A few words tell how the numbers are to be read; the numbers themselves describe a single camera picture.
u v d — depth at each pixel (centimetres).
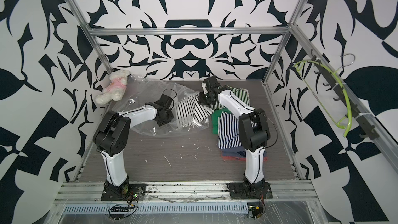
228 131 87
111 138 51
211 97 74
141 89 105
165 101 81
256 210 71
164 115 83
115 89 103
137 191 73
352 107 52
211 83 76
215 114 92
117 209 73
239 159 83
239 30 188
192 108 97
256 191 68
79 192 76
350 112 52
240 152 82
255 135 52
